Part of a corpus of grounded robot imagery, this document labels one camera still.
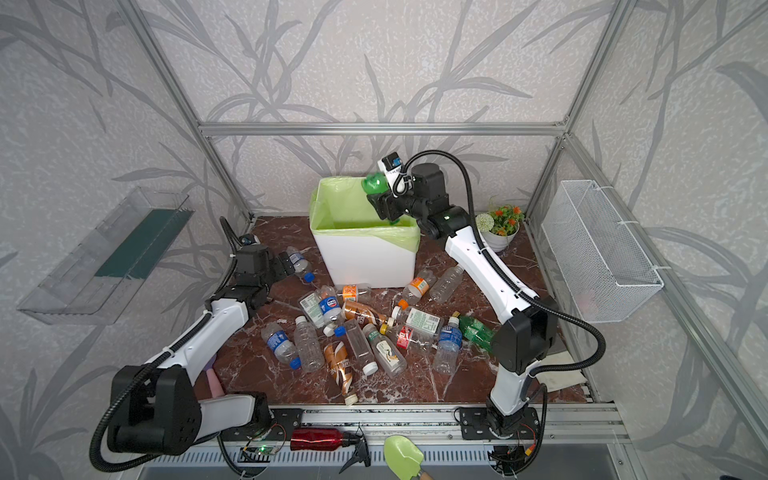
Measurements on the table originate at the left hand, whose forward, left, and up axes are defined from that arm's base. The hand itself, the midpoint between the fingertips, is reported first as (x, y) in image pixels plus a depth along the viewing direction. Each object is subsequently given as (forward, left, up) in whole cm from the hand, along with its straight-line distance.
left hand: (276, 251), depth 87 cm
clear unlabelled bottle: (-4, -52, -12) cm, 53 cm away
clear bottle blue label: (+5, -3, -14) cm, 15 cm away
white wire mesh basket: (-19, -80, +18) cm, 84 cm away
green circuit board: (-47, -3, -17) cm, 50 cm away
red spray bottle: (-45, -20, -13) cm, 51 cm away
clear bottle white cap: (-23, -11, -13) cm, 29 cm away
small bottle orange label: (-6, -21, -13) cm, 25 cm away
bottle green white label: (-16, -43, -14) cm, 48 cm away
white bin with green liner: (-3, -26, +6) cm, 27 cm away
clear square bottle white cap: (-24, -26, -12) cm, 37 cm away
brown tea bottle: (-12, -23, -12) cm, 29 cm away
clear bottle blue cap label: (-23, -3, -13) cm, 26 cm away
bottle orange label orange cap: (-5, -42, -12) cm, 44 cm away
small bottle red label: (-21, -38, -11) cm, 45 cm away
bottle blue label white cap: (-24, -50, -11) cm, 57 cm away
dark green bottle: (-18, -59, -13) cm, 64 cm away
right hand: (+8, -32, +22) cm, 40 cm away
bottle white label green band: (-26, -34, -12) cm, 44 cm away
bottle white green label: (-11, -9, -14) cm, 20 cm away
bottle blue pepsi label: (-13, -17, -8) cm, 22 cm away
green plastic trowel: (-48, -38, -16) cm, 64 cm away
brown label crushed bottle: (-26, -20, -12) cm, 34 cm away
